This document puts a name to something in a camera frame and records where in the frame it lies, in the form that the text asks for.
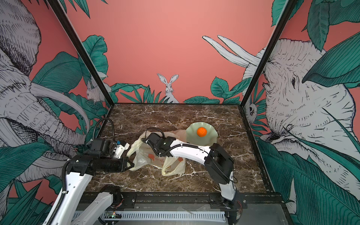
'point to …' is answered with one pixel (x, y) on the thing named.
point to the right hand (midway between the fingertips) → (162, 141)
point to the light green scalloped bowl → (191, 137)
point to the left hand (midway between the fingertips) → (134, 163)
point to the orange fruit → (201, 131)
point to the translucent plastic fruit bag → (143, 156)
